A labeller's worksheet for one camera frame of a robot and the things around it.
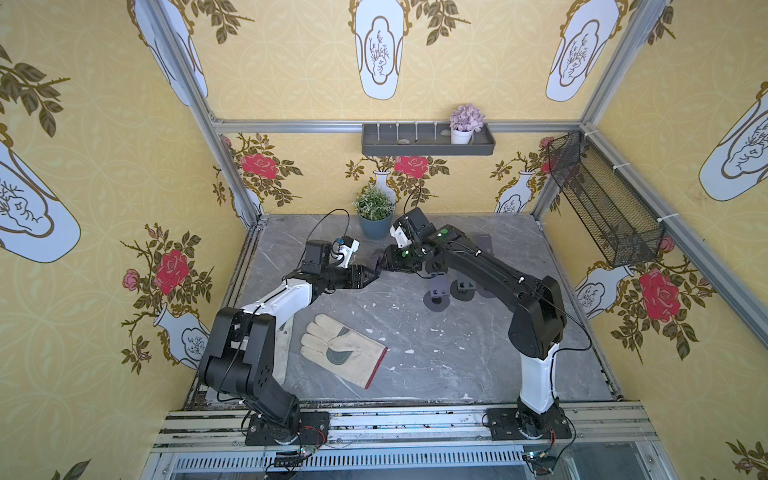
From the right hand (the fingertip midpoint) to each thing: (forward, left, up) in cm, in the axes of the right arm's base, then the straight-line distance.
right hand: (383, 270), depth 85 cm
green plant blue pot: (+29, +4, -2) cm, 29 cm away
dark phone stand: (+2, -25, -16) cm, 30 cm away
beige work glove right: (-18, +11, -15) cm, 26 cm away
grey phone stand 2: (-1, -17, -13) cm, 21 cm away
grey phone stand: (+2, +3, +1) cm, 4 cm away
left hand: (0, +3, -3) cm, 4 cm away
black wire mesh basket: (+13, -67, +8) cm, 68 cm away
